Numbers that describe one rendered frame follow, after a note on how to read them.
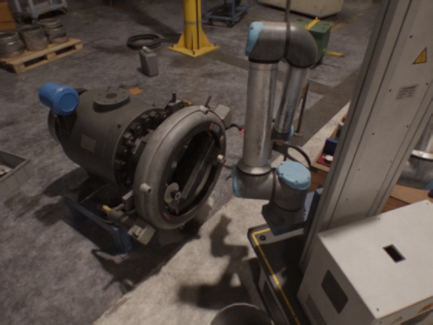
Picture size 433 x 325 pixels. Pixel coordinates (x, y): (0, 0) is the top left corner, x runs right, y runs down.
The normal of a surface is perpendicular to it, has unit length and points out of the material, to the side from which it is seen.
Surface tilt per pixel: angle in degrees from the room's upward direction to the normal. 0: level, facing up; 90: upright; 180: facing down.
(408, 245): 0
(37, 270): 0
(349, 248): 0
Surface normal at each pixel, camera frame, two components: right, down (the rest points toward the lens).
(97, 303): 0.00, -0.77
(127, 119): -0.17, -0.57
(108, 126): -0.30, -0.36
